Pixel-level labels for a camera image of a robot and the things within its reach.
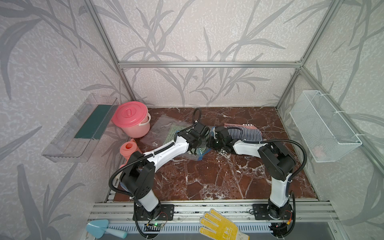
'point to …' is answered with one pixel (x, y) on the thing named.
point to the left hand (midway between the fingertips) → (202, 142)
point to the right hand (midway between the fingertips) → (203, 142)
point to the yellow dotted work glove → (225, 229)
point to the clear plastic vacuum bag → (163, 129)
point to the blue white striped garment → (246, 134)
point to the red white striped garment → (249, 126)
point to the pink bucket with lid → (134, 118)
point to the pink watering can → (128, 148)
